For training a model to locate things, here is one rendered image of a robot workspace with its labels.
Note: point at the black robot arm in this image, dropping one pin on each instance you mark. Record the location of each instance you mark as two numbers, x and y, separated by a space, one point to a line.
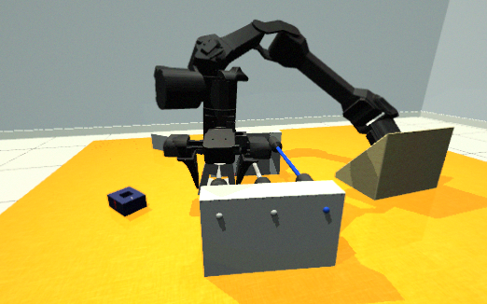
206 81

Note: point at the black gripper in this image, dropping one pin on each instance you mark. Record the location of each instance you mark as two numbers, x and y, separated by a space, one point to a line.
180 146

